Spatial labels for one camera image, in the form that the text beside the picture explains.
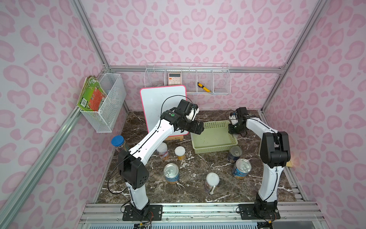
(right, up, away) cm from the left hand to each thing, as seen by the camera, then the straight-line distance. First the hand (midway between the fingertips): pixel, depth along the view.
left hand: (196, 124), depth 81 cm
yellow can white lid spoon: (+8, -28, -9) cm, 30 cm away
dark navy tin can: (+23, -17, +3) cm, 29 cm away
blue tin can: (-13, -26, -4) cm, 29 cm away
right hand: (+25, -4, +21) cm, 33 cm away
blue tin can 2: (+25, -23, -4) cm, 34 cm away
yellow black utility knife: (+5, +26, +17) cm, 32 cm away
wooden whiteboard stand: (-11, -9, +18) cm, 23 cm away
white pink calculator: (-14, +30, +14) cm, 36 cm away
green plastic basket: (+15, -10, +22) cm, 28 cm away
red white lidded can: (-20, -16, +5) cm, 26 cm away
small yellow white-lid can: (-9, -17, +8) cm, 21 cm away
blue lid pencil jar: (-43, -10, -2) cm, 44 cm away
